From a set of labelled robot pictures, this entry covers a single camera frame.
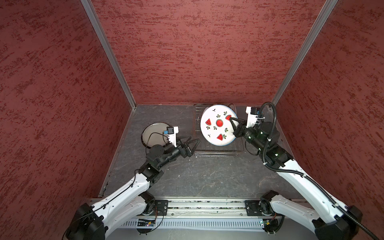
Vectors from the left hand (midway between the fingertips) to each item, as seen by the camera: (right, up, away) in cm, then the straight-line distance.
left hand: (196, 141), depth 69 cm
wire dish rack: (+4, -9, +27) cm, 29 cm away
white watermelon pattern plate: (+10, +6, +4) cm, 12 cm away
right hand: (+15, +9, 0) cm, 18 cm away
